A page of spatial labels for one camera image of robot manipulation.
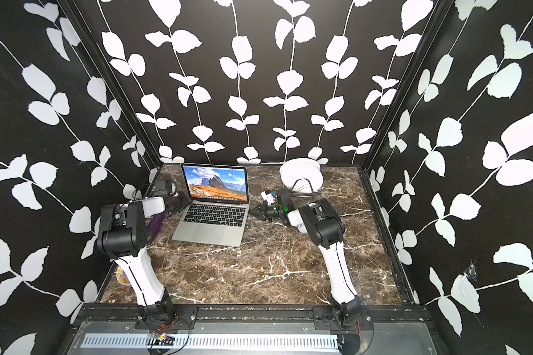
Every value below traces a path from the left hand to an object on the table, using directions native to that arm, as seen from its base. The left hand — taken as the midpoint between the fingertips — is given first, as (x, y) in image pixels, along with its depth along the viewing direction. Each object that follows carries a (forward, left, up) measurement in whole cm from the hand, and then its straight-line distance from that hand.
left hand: (193, 196), depth 104 cm
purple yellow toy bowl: (-37, +18, +1) cm, 41 cm away
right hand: (-10, -26, +2) cm, 28 cm away
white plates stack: (+3, -52, +9) cm, 53 cm away
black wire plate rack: (0, -53, -2) cm, 53 cm away
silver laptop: (-10, -13, -1) cm, 16 cm away
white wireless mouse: (-18, -50, -1) cm, 53 cm away
